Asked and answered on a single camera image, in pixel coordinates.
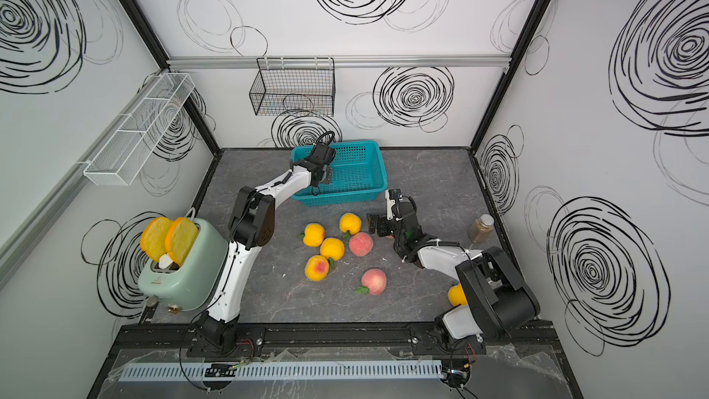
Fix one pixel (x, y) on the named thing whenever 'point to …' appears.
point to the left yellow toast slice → (153, 237)
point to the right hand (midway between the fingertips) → (381, 213)
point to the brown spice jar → (481, 229)
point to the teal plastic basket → (357, 172)
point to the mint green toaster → (190, 287)
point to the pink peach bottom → (375, 280)
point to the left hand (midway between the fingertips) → (313, 170)
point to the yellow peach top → (352, 223)
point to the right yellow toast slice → (179, 238)
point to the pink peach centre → (361, 244)
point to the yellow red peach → (317, 268)
